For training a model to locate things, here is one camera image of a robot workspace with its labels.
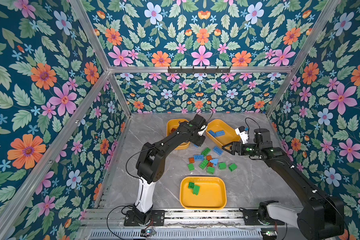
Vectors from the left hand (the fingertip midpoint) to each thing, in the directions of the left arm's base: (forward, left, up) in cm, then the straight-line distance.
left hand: (203, 138), depth 90 cm
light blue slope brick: (-11, -7, -10) cm, 16 cm away
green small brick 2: (-12, +8, -14) cm, 20 cm away
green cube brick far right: (-15, -17, -10) cm, 25 cm away
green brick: (-26, +6, -14) cm, 30 cm away
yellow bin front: (-30, -3, -15) cm, 33 cm away
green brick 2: (-16, -3, -11) cm, 20 cm away
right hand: (-11, -11, +7) cm, 17 cm away
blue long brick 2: (-6, +5, +2) cm, 8 cm away
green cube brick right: (-14, -11, -11) cm, 21 cm away
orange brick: (-8, +8, -12) cm, 16 cm away
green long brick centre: (-12, 0, -11) cm, 17 cm away
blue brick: (+11, -9, -11) cm, 18 cm away
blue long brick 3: (-7, +3, -11) cm, 13 cm away
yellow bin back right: (+18, -13, -10) cm, 24 cm away
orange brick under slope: (-12, -4, -12) cm, 17 cm away
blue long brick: (+10, -14, -11) cm, 20 cm away
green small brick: (-24, +9, -10) cm, 28 cm away
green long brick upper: (-3, -2, -12) cm, 13 cm away
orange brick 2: (-8, -4, -12) cm, 14 cm away
